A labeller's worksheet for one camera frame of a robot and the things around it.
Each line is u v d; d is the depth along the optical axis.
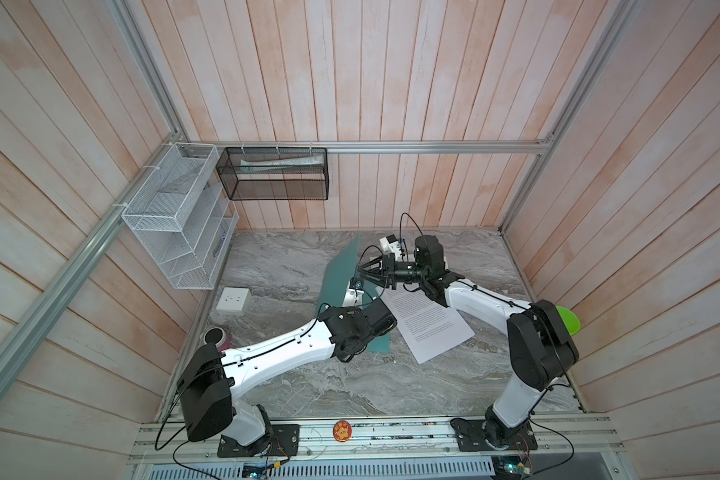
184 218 0.67
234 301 0.95
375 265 0.77
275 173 1.04
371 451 0.73
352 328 0.55
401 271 0.75
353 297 0.68
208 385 0.40
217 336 0.86
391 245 0.80
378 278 0.75
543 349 0.49
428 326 0.94
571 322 0.77
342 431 0.75
